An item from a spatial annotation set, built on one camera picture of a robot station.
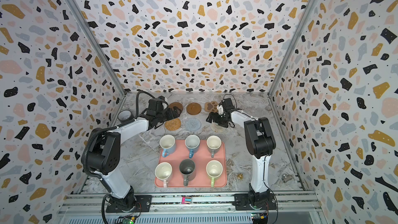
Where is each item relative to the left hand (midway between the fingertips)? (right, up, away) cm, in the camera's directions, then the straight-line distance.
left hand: (178, 109), depth 94 cm
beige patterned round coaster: (+23, -12, +9) cm, 28 cm away
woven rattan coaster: (-5, -10, +9) cm, 15 cm away
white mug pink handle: (-5, -31, -15) cm, 35 cm away
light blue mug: (+9, -18, -6) cm, 21 cm away
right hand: (+20, -6, +6) cm, 22 cm away
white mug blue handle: (-5, -18, -7) cm, 20 cm away
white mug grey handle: (+21, -19, -4) cm, 29 cm away
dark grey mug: (+7, -31, -11) cm, 34 cm away
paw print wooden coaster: (+20, +2, +20) cm, 29 cm away
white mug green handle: (+21, -31, -11) cm, 40 cm away
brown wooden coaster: (-4, +3, +24) cm, 24 cm away
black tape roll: (-40, -4, +12) cm, 42 cm away
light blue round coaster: (+8, -10, +9) cm, 16 cm away
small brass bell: (+35, -35, -13) cm, 51 cm away
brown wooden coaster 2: (+7, +1, +19) cm, 20 cm away
